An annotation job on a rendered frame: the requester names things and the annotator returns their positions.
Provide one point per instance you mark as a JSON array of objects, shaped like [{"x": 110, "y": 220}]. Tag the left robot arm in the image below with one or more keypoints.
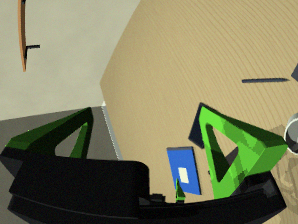
[{"x": 157, "y": 199}]

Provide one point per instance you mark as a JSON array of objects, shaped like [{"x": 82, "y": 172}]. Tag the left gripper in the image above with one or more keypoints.
[{"x": 181, "y": 195}]

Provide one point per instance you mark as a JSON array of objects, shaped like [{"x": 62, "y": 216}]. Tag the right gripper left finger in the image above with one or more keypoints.
[{"x": 44, "y": 139}]

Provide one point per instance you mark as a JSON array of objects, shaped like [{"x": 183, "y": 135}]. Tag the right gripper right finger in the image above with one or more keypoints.
[{"x": 259, "y": 150}]

